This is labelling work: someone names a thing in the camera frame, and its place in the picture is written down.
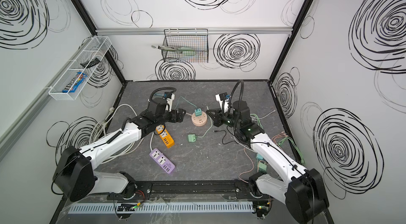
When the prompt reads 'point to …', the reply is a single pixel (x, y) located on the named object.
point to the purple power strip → (162, 160)
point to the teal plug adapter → (198, 112)
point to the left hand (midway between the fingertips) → (180, 110)
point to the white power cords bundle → (99, 132)
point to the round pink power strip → (199, 118)
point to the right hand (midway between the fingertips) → (207, 110)
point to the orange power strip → (165, 136)
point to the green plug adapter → (192, 138)
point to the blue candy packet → (79, 81)
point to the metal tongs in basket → (180, 49)
